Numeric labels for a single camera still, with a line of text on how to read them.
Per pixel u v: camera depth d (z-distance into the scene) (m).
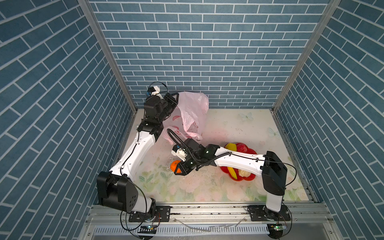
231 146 0.89
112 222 0.86
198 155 0.62
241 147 0.90
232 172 0.83
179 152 0.71
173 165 0.74
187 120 0.71
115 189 0.41
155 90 0.67
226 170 0.84
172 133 0.60
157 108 0.56
